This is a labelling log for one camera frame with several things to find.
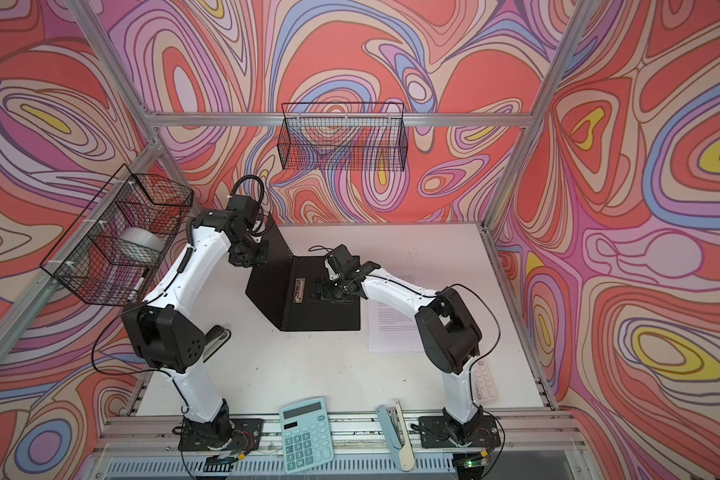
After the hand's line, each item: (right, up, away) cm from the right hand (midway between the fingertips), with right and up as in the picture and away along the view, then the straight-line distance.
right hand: (323, 301), depth 89 cm
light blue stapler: (+20, -29, -18) cm, 40 cm away
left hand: (-16, +13, -4) cm, 21 cm away
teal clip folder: (-10, +1, +11) cm, 15 cm away
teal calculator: (-2, -31, -17) cm, 35 cm away
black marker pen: (-43, +7, -17) cm, 47 cm away
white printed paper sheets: (+21, -10, +4) cm, 23 cm away
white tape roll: (-43, +19, -15) cm, 50 cm away
